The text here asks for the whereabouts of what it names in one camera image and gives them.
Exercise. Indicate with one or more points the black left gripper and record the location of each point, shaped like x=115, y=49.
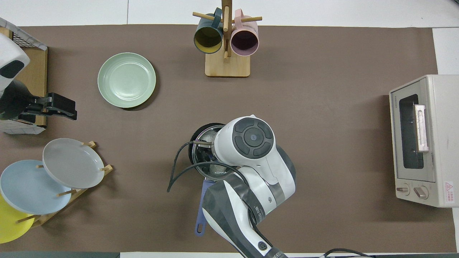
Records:
x=18, y=104

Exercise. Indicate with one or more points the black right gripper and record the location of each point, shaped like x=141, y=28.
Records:
x=207, y=154

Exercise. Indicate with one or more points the glass lid blue knob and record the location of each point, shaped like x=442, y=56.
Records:
x=204, y=136

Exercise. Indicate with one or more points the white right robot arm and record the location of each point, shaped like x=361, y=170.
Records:
x=254, y=157

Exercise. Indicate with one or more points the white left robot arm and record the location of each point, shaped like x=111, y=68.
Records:
x=10, y=61

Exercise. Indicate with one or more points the grey plate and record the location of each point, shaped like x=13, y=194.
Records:
x=71, y=163

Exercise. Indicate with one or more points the light green plate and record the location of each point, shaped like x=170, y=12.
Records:
x=126, y=80

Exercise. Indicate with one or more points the wooden plate rack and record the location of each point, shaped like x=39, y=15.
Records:
x=82, y=191

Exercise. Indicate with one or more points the light blue plate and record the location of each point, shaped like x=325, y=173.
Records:
x=28, y=188

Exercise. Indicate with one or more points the yellow plate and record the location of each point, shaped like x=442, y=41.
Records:
x=10, y=225

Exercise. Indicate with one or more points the patterned plastic bag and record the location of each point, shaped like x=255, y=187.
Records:
x=21, y=128

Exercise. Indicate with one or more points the dark blue saucepan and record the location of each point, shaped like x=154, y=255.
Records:
x=201, y=208

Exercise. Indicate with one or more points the wooden mug tree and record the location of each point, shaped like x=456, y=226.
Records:
x=227, y=66

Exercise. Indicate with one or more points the dark teal mug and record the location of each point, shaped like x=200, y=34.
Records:
x=208, y=39

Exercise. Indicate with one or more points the brown table mat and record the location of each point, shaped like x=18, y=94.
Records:
x=322, y=143

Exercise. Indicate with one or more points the pink mug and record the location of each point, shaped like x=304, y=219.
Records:
x=244, y=41

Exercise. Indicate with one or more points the white toaster oven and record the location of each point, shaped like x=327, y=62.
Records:
x=430, y=139

